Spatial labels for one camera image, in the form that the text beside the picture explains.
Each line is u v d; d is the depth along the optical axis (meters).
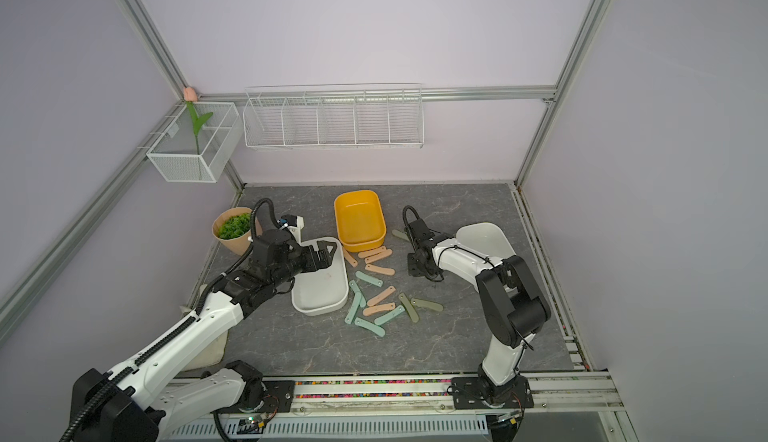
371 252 1.01
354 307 0.87
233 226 0.94
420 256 0.68
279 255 0.60
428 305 0.89
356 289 0.91
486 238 1.03
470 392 0.74
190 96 0.89
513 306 0.48
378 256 0.99
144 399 0.41
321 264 0.71
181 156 0.77
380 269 0.97
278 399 0.73
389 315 0.87
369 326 0.85
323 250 0.71
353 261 0.97
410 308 0.88
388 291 0.91
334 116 1.05
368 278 0.94
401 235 1.06
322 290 0.90
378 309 0.87
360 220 1.08
